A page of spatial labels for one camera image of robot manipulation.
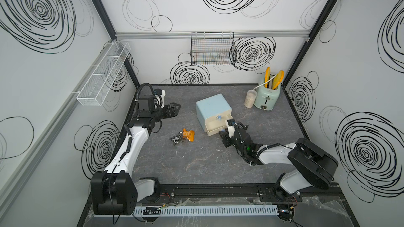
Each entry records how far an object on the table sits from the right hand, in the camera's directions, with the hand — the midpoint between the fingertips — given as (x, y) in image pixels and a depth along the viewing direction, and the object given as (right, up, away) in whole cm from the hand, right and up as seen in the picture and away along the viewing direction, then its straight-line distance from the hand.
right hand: (222, 131), depth 88 cm
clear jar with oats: (+21, +21, +14) cm, 32 cm away
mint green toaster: (+28, +19, +8) cm, 34 cm away
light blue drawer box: (-6, +10, -1) cm, 12 cm away
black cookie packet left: (-26, -5, +3) cm, 26 cm away
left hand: (-26, +15, -6) cm, 31 cm away
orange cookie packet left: (-20, -3, +5) cm, 20 cm away
